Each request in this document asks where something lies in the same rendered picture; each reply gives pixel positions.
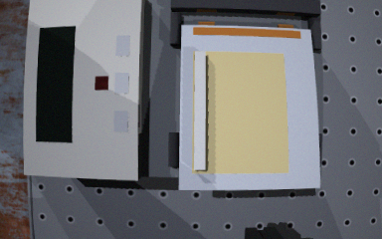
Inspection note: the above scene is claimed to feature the white comb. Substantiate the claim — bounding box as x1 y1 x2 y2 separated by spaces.
194 51 206 170

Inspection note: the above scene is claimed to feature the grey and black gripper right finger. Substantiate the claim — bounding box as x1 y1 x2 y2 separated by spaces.
261 227 284 239

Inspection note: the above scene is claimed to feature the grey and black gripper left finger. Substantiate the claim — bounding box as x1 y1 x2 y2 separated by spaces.
245 227 266 239

